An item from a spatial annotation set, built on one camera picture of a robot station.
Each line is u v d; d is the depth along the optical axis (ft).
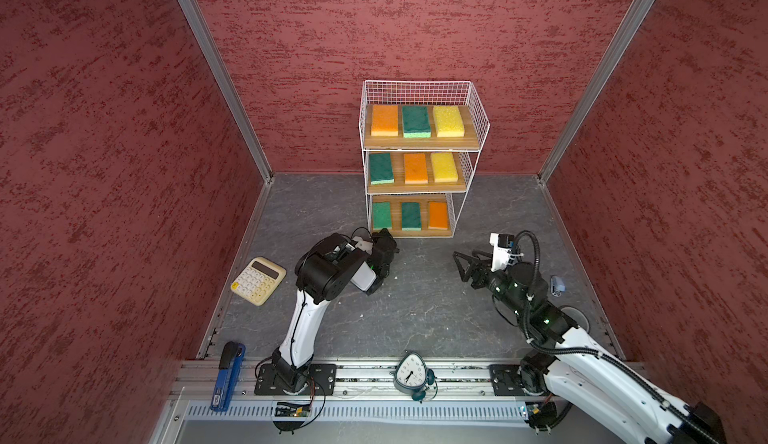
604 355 1.64
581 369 1.70
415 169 2.87
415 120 2.44
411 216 3.49
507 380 2.43
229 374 2.38
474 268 2.21
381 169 2.85
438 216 3.58
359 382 2.48
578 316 2.80
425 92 2.66
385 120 2.44
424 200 3.66
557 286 2.89
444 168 2.86
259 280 2.94
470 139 2.38
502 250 2.20
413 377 2.34
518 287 1.91
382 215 3.48
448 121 2.44
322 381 2.41
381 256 2.60
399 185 2.81
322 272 1.83
